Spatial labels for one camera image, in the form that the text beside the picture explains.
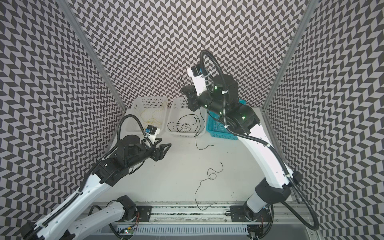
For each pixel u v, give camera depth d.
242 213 0.65
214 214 0.74
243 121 0.39
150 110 1.18
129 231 0.66
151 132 0.57
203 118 1.11
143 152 0.53
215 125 0.99
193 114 1.15
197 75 0.43
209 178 0.84
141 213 0.73
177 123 1.08
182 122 1.10
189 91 0.48
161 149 0.60
